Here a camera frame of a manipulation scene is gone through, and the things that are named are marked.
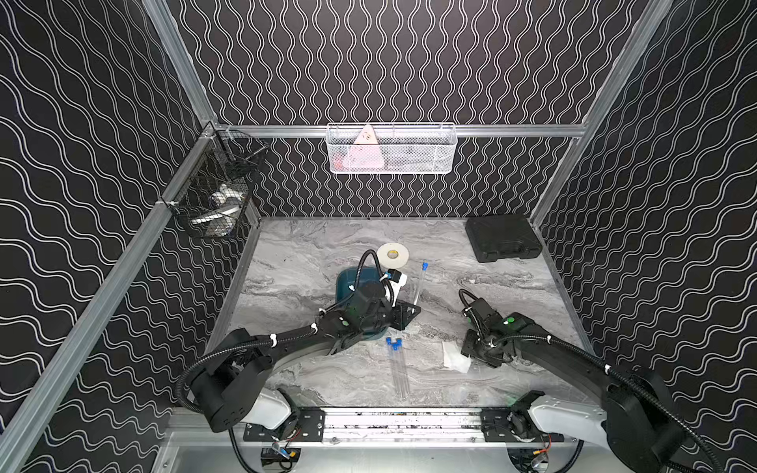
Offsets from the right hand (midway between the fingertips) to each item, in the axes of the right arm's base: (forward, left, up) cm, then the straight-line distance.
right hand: (469, 352), depth 84 cm
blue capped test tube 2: (-3, +20, -2) cm, 21 cm away
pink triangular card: (+49, +31, +34) cm, 67 cm away
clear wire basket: (+58, +22, +30) cm, 69 cm away
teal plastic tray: (+23, +37, +4) cm, 44 cm away
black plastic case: (+41, -19, +4) cm, 46 cm away
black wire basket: (+32, +73, +29) cm, 85 cm away
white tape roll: (+37, +22, -1) cm, 43 cm away
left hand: (+7, +15, +15) cm, 22 cm away
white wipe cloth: (-2, +5, -1) cm, 5 cm away
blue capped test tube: (+1, +23, -3) cm, 23 cm away
